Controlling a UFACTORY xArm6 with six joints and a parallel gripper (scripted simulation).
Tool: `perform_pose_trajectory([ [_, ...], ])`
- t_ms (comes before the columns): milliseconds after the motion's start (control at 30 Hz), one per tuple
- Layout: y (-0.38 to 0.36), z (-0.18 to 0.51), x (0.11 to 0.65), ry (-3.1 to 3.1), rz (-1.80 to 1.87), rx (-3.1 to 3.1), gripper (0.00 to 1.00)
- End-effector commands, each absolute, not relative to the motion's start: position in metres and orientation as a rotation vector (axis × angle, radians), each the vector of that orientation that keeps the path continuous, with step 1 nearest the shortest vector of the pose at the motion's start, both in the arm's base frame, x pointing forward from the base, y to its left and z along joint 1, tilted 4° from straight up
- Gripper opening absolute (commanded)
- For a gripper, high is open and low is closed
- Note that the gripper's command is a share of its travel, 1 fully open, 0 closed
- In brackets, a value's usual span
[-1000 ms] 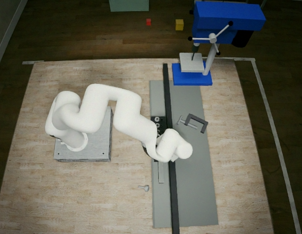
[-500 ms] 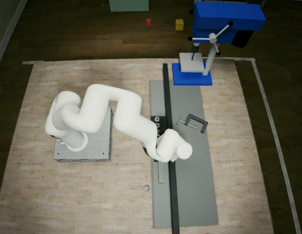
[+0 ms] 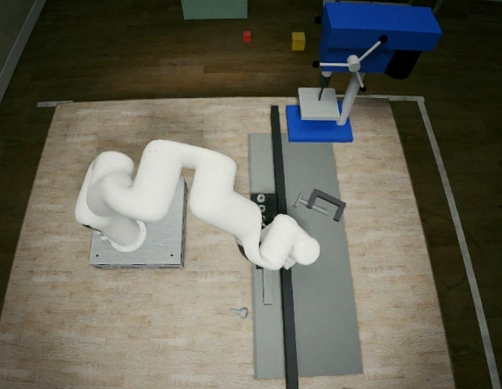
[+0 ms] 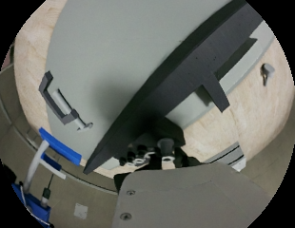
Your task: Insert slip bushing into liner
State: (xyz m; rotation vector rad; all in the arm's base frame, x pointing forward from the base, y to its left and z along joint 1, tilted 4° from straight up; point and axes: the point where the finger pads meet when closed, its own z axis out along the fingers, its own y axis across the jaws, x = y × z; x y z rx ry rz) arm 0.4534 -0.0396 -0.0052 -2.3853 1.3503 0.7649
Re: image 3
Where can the blue drill press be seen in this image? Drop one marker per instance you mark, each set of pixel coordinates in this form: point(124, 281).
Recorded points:
point(407, 30)

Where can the dark grey c-clamp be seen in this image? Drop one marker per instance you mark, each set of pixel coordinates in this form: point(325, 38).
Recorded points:
point(326, 197)

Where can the grey flanged bushing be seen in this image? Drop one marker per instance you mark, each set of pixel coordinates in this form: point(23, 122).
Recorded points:
point(244, 312)

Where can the long black rectangular bar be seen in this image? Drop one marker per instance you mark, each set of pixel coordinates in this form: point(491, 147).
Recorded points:
point(291, 367)

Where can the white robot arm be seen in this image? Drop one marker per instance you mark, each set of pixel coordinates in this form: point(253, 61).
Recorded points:
point(108, 185)

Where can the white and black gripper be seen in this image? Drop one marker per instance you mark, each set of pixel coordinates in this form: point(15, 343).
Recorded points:
point(264, 231)

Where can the black rectangular plate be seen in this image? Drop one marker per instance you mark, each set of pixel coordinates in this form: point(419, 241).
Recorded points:
point(267, 204)

